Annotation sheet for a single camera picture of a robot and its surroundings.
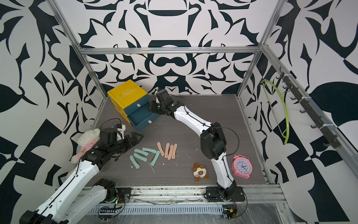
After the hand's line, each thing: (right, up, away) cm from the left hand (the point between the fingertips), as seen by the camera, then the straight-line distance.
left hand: (138, 137), depth 79 cm
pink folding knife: (+16, -8, +12) cm, 21 cm away
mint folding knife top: (+4, -10, +10) cm, 15 cm away
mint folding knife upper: (0, -12, +10) cm, 15 cm away
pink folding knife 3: (+20, -10, +10) cm, 25 cm away
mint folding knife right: (+8, -15, +8) cm, 18 cm away
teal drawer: (-2, +20, +10) cm, 22 cm away
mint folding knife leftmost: (-4, -16, +6) cm, 18 cm away
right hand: (+4, +18, +6) cm, 20 cm away
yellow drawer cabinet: (-14, +25, +15) cm, 32 cm away
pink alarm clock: (+59, -17, +2) cm, 62 cm away
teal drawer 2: (-1, +10, +13) cm, 16 cm away
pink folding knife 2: (+17, -13, +8) cm, 23 cm away
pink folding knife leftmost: (+11, -10, +10) cm, 18 cm away
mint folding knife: (-2, -13, +8) cm, 16 cm away
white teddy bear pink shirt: (-32, -3, +5) cm, 33 cm away
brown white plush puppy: (+35, -20, 0) cm, 40 cm away
